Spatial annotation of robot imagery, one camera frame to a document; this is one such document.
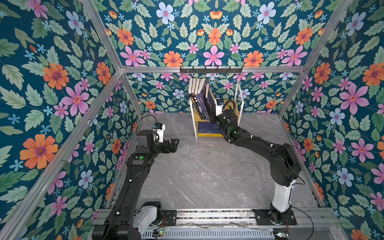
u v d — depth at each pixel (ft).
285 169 1.69
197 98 2.51
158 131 2.21
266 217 2.39
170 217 2.41
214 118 2.52
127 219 1.30
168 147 2.22
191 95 2.47
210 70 3.02
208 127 3.23
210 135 3.32
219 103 2.36
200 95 2.47
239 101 3.79
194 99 2.55
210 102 2.58
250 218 2.46
